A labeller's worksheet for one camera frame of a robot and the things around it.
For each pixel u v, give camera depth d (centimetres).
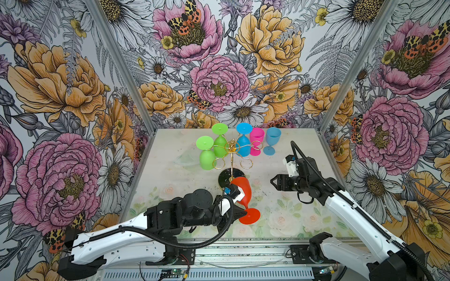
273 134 102
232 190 49
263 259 75
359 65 89
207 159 80
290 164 73
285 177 70
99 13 72
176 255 66
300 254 74
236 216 57
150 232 41
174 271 71
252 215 59
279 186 71
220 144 85
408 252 39
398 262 38
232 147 74
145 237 41
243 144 79
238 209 57
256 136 100
